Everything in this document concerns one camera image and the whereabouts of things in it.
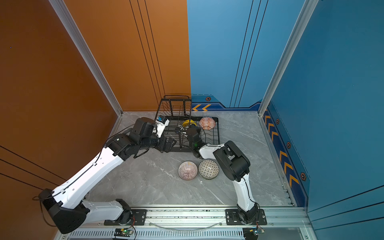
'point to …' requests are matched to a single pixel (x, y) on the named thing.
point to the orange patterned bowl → (207, 122)
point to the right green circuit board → (252, 233)
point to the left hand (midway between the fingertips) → (169, 137)
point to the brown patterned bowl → (208, 169)
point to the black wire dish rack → (177, 109)
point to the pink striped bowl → (187, 170)
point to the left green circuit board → (123, 232)
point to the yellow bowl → (186, 122)
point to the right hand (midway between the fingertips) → (194, 123)
